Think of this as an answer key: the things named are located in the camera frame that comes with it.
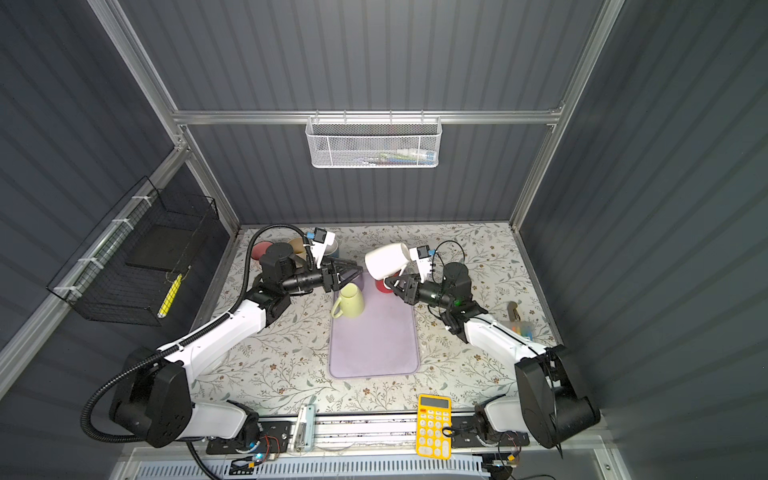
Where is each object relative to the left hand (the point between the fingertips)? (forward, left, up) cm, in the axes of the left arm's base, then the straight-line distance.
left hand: (360, 267), depth 74 cm
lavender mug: (-5, 0, +2) cm, 6 cm away
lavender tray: (-6, -5, -30) cm, 31 cm away
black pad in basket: (+7, +50, +2) cm, 50 cm away
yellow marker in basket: (-6, +44, 0) cm, 45 cm away
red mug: (-2, -5, -5) cm, 8 cm away
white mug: (+1, -7, +1) cm, 7 cm away
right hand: (-2, -8, -5) cm, 9 cm away
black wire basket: (-5, +57, +6) cm, 57 cm away
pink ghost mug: (+23, +35, -17) cm, 45 cm away
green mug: (+1, +4, -18) cm, 19 cm away
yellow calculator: (-29, -17, -25) cm, 42 cm away
